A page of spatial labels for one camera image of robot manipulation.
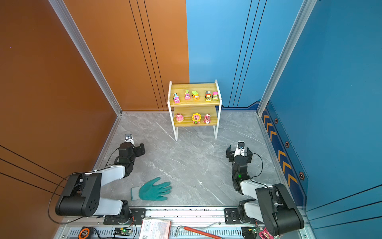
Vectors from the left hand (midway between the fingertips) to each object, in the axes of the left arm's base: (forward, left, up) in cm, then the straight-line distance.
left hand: (134, 143), depth 93 cm
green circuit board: (-45, -4, -9) cm, 46 cm away
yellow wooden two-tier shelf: (+10, -39, +24) cm, 47 cm away
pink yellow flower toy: (+10, -39, +13) cm, 42 cm away
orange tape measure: (-46, +11, -5) cm, 47 cm away
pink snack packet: (-45, -72, -6) cm, 85 cm away
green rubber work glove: (-27, -13, -6) cm, 31 cm away
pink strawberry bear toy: (+10, -46, +13) cm, 48 cm away
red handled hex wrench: (-44, -37, -7) cm, 58 cm away
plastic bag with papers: (-44, -20, -4) cm, 48 cm away
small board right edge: (-45, -64, -8) cm, 78 cm away
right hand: (-4, -64, +3) cm, 64 cm away
